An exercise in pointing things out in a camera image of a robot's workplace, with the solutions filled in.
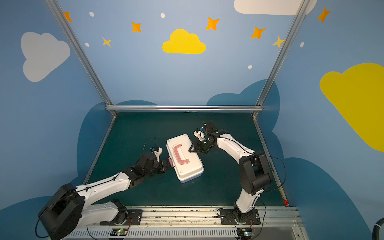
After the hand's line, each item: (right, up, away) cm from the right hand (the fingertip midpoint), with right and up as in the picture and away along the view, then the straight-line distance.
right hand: (193, 150), depth 87 cm
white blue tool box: (-3, -7, -7) cm, 10 cm away
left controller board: (-36, -37, -17) cm, 54 cm away
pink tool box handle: (-9, -2, -3) cm, 10 cm away
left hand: (-12, -8, -3) cm, 15 cm away
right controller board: (+25, -38, -16) cm, 48 cm away
